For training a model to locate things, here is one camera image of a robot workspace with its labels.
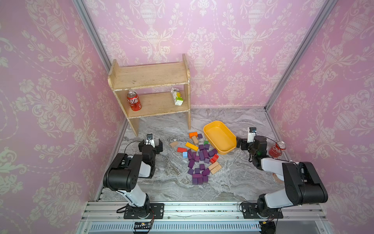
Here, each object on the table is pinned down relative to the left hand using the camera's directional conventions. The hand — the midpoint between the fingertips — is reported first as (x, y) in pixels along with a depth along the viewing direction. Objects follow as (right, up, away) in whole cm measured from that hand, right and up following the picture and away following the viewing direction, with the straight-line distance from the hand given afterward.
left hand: (152, 140), depth 94 cm
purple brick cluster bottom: (+30, -20, -8) cm, 37 cm away
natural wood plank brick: (+40, -16, -6) cm, 43 cm away
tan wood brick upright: (+28, -1, +6) cm, 29 cm away
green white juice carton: (+16, +28, -2) cm, 32 cm away
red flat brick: (+19, -7, +4) cm, 20 cm away
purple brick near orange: (+32, +2, +9) cm, 33 cm away
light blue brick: (+22, -9, -2) cm, 23 cm away
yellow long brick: (+26, -5, +4) cm, 27 cm away
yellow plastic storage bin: (+48, -1, +9) cm, 49 cm away
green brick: (+36, -2, +6) cm, 36 cm away
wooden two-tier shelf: (-6, +36, +19) cm, 41 cm away
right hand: (+60, +3, 0) cm, 61 cm away
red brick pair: (+40, -12, -2) cm, 42 cm away
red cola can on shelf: (-8, +24, -11) cm, 28 cm away
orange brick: (+26, +3, +9) cm, 28 cm away
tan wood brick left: (+14, -4, +6) cm, 15 cm away
